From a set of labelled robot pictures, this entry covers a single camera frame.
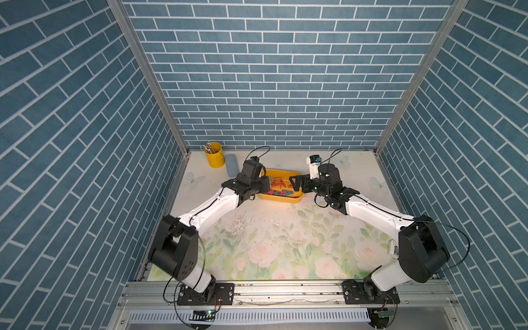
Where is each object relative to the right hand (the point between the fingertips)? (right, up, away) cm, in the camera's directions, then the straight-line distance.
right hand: (299, 177), depth 86 cm
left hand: (-11, -2, +1) cm, 12 cm away
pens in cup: (-43, +13, +12) cm, 47 cm away
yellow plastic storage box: (-7, -7, +17) cm, 20 cm away
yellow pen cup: (-41, +8, +20) cm, 47 cm away
